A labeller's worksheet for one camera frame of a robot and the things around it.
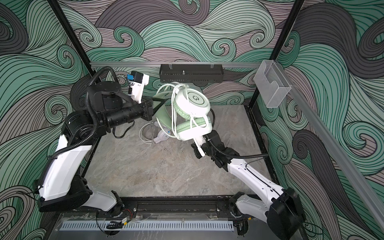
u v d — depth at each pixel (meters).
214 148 0.58
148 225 0.70
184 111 0.36
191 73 0.92
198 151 0.36
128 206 0.74
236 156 0.54
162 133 0.95
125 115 0.41
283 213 0.38
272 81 0.78
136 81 0.41
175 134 0.43
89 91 0.33
